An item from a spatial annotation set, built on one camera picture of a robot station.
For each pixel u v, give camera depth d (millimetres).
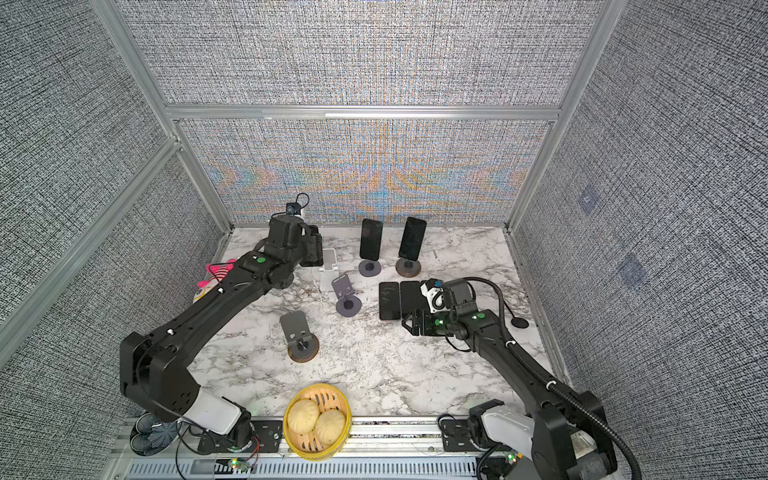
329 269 1025
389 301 975
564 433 389
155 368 409
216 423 598
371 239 984
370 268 1064
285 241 608
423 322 715
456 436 732
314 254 736
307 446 703
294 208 701
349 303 970
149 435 721
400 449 731
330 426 698
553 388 430
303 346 874
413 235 1003
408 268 1064
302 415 711
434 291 758
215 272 996
